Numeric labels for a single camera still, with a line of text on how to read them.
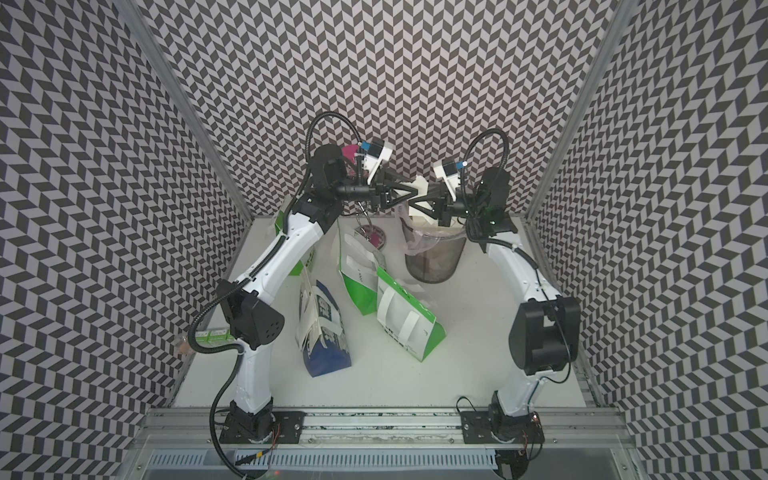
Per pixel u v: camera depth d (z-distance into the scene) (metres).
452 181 0.63
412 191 0.64
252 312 0.49
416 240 0.79
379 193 0.61
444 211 0.64
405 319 0.68
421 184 0.64
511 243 0.57
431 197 0.65
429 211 0.70
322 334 0.62
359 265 0.83
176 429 0.74
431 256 0.89
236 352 0.55
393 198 0.63
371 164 0.60
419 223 0.71
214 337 0.81
